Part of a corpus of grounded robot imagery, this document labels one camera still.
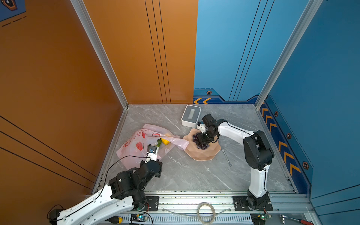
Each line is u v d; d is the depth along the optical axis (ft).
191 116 3.60
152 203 2.41
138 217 2.32
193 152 3.01
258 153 1.68
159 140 2.84
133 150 2.47
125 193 1.55
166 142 3.00
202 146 2.92
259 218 2.32
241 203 2.38
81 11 2.32
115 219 2.20
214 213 2.29
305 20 2.43
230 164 2.85
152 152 2.00
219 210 2.36
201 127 2.93
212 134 2.37
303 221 2.24
